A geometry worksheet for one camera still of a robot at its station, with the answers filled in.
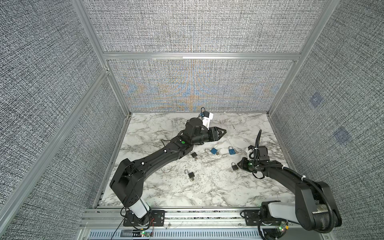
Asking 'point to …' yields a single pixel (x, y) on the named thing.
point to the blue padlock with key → (231, 151)
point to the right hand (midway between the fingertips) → (239, 163)
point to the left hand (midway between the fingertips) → (225, 132)
